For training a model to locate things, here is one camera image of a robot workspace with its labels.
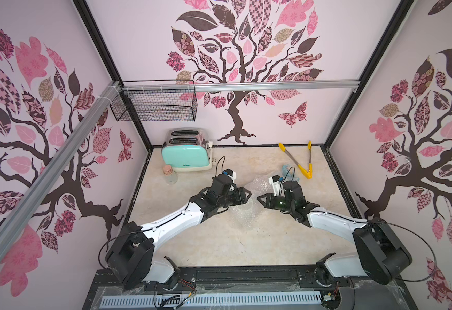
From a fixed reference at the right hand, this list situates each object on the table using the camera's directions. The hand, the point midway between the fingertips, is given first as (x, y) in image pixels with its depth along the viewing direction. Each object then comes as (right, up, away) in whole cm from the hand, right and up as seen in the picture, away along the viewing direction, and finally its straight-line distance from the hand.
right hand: (257, 196), depth 86 cm
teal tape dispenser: (+18, +10, +15) cm, 26 cm away
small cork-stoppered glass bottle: (-44, +9, +12) cm, 46 cm away
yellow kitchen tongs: (+31, +9, +19) cm, 37 cm away
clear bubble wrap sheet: (-3, -7, -3) cm, 8 cm away
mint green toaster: (-36, +23, +14) cm, 45 cm away
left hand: (-5, 0, -5) cm, 7 cm away
